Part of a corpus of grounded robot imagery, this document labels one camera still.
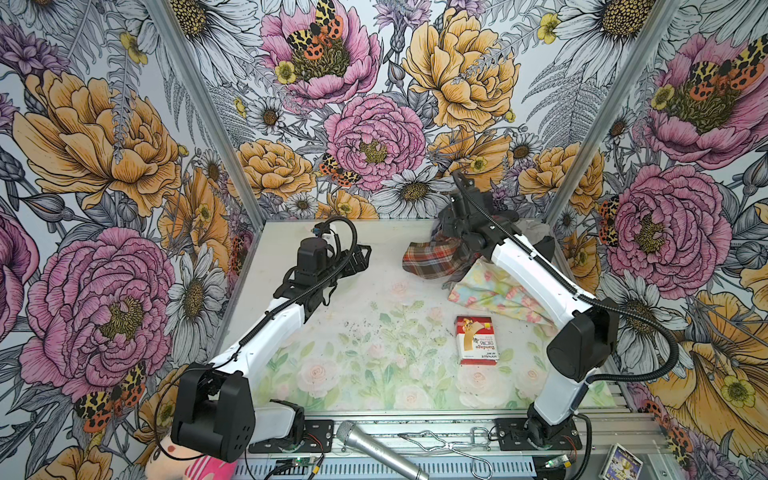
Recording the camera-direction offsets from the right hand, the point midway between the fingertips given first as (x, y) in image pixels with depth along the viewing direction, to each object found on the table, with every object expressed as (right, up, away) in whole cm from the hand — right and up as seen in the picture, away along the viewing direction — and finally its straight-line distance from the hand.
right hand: (453, 228), depth 85 cm
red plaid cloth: (-3, -9, +2) cm, 9 cm away
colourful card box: (+35, -55, -16) cm, 67 cm away
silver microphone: (-26, -50, -14) cm, 58 cm away
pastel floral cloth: (+11, -17, +5) cm, 21 cm away
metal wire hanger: (+5, -53, -10) cm, 54 cm away
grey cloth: (+36, +2, +30) cm, 47 cm away
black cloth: (+38, -5, +23) cm, 45 cm away
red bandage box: (+7, -32, +2) cm, 33 cm away
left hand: (-26, -9, -2) cm, 28 cm away
